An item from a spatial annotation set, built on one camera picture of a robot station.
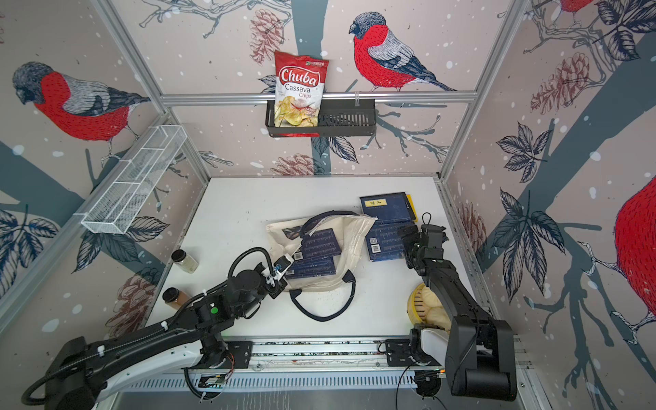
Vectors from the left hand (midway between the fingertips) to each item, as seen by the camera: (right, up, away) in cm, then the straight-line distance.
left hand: (290, 258), depth 77 cm
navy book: (+38, +15, +27) cm, 49 cm away
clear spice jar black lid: (-38, -3, +9) cm, 39 cm away
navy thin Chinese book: (+32, +3, +16) cm, 36 cm away
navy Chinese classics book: (+7, +1, +18) cm, 20 cm away
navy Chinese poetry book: (+5, -6, +11) cm, 14 cm away
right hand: (+37, +6, +12) cm, 39 cm away
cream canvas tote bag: (+9, -15, +7) cm, 19 cm away
